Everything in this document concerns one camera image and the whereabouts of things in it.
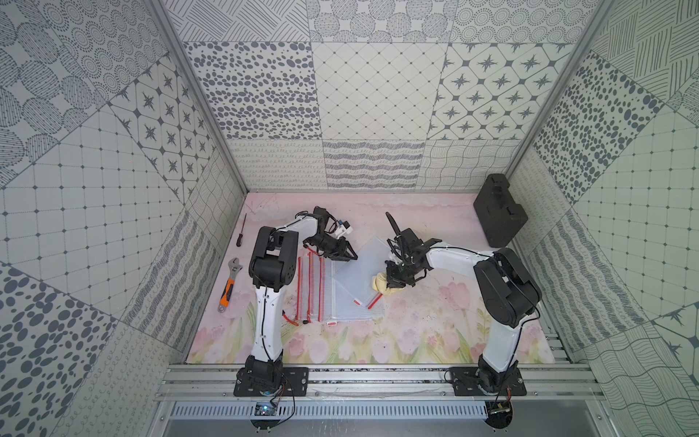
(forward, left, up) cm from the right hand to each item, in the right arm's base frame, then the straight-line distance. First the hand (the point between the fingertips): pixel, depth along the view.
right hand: (386, 288), depth 91 cm
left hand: (+9, +9, +2) cm, 13 cm away
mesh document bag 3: (-2, +29, 0) cm, 29 cm away
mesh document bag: (+4, +11, 0) cm, 12 cm away
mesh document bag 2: (-7, +14, -2) cm, 16 cm away
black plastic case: (+20, -40, +14) cm, 47 cm away
